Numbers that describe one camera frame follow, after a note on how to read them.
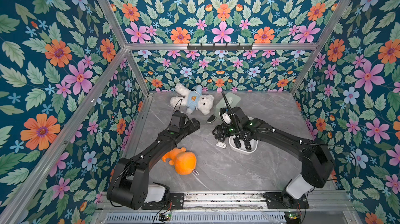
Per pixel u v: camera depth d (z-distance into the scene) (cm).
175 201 74
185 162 78
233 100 104
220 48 93
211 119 104
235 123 65
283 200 66
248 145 91
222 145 91
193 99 105
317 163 44
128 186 42
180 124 69
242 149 86
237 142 93
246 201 75
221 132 73
